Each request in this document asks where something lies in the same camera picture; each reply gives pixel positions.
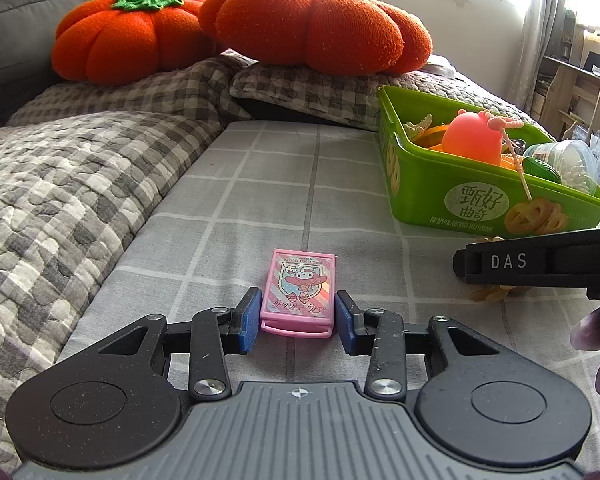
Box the orange pumpkin cushion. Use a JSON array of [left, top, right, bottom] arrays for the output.
[[51, 0, 216, 83], [198, 0, 433, 78]]

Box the translucent amber curly toy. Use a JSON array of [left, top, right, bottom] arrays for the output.
[[470, 235, 518, 303]]

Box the green plastic box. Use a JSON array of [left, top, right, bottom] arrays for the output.
[[377, 85, 600, 238]]

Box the clear cotton swab jar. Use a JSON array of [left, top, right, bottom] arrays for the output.
[[522, 140, 600, 196]]

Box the wooden shelf unit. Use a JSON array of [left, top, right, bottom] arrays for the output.
[[532, 12, 600, 141]]

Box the pink squishy toy with string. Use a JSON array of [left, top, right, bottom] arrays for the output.
[[441, 108, 533, 201]]

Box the grey sofa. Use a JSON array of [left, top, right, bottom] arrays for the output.
[[0, 0, 118, 133]]

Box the pink eraser box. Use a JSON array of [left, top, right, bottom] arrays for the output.
[[260, 248, 338, 339]]

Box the orange yellow toy pan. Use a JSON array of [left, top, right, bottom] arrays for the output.
[[420, 125, 451, 151]]

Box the yellow green toy corn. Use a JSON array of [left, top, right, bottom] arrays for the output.
[[500, 154, 563, 186]]

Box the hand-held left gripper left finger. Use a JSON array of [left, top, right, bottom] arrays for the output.
[[100, 287, 262, 401]]

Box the grey grid bed sheet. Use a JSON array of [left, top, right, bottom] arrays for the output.
[[55, 120, 600, 476]]

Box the grey white checked quilt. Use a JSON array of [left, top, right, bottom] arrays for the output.
[[0, 52, 556, 471]]

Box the pale curtain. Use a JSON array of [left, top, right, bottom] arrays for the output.
[[522, 0, 568, 121]]

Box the beige toy dinosaur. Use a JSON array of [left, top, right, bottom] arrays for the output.
[[404, 114, 434, 142]]

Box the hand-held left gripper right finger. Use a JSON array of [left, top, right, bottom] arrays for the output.
[[335, 290, 501, 401]]

